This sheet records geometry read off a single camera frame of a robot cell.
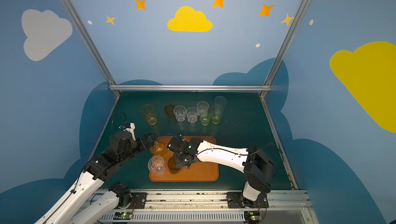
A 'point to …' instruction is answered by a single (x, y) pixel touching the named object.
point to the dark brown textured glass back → (169, 109)
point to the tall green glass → (216, 116)
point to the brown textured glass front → (171, 165)
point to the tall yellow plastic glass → (149, 111)
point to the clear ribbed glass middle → (192, 113)
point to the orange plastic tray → (200, 171)
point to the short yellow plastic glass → (157, 148)
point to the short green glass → (205, 120)
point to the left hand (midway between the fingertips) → (151, 138)
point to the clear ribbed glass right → (202, 107)
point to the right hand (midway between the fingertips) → (180, 161)
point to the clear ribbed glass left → (180, 111)
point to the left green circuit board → (122, 216)
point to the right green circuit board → (252, 217)
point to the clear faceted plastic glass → (156, 164)
